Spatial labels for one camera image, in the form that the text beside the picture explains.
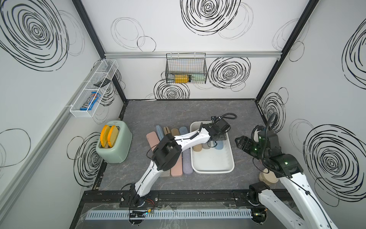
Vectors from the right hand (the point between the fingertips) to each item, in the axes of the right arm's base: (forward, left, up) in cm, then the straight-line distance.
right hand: (241, 142), depth 72 cm
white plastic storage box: (-2, +13, -21) cm, 24 cm away
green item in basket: (+37, +22, +13) cm, 44 cm away
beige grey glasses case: (-12, +40, -17) cm, 45 cm away
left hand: (+12, +7, -13) cm, 19 cm away
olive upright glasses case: (+15, +42, -14) cm, 47 cm away
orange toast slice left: (+1, +71, +2) cm, 71 cm away
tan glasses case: (+18, +37, -19) cm, 45 cm away
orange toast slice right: (+1, +67, +2) cm, 67 cm away
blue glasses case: (+8, +7, -20) cm, 22 cm away
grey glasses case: (-6, +19, +8) cm, 22 cm away
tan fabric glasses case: (+5, +21, -17) cm, 27 cm away
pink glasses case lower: (-10, +33, -17) cm, 39 cm away
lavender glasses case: (-8, +27, -17) cm, 33 cm away
